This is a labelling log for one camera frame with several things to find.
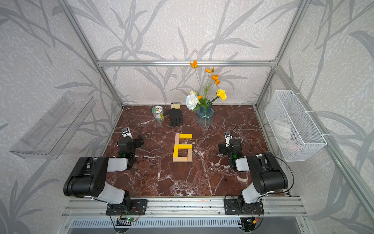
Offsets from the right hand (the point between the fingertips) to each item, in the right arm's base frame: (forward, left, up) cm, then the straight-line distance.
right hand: (228, 140), depth 96 cm
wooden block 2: (-10, +26, -2) cm, 28 cm away
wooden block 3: (-12, +32, -1) cm, 34 cm away
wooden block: (+3, +35, -2) cm, 35 cm away
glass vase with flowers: (+11, +17, +23) cm, 30 cm away
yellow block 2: (-3, +29, -3) cm, 30 cm away
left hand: (+1, +63, +6) cm, 63 cm away
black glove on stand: (+24, +38, -1) cm, 45 cm away
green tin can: (+20, +49, +6) cm, 54 cm away
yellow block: (+6, +29, -3) cm, 30 cm away
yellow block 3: (-6, +35, -2) cm, 36 cm away
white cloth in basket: (-8, -24, +21) cm, 33 cm away
